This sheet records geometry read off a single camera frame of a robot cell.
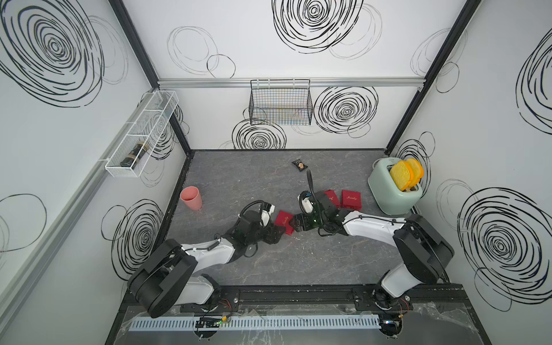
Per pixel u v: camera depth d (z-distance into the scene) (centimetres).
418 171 82
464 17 74
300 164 112
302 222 77
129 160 66
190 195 94
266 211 76
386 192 85
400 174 86
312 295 76
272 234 75
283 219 90
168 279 42
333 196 97
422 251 45
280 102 124
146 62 84
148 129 74
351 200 97
